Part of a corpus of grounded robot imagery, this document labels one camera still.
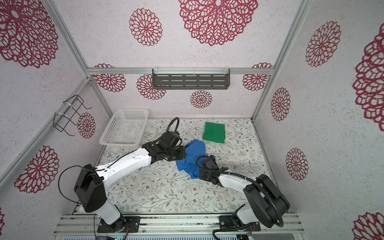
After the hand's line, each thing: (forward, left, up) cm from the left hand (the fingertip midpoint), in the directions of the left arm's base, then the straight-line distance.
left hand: (186, 155), depth 82 cm
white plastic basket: (+35, +48, -15) cm, 61 cm away
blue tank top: (+13, -5, -13) cm, 19 cm away
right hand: (-3, -9, -14) cm, 17 cm away
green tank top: (+28, -20, -13) cm, 37 cm away
